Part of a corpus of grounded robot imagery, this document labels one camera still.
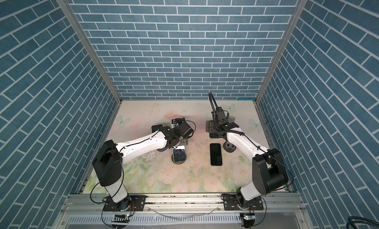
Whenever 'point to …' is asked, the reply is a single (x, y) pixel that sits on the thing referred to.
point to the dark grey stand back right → (229, 147)
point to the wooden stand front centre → (177, 162)
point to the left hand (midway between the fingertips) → (182, 140)
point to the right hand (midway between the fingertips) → (213, 123)
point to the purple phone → (156, 128)
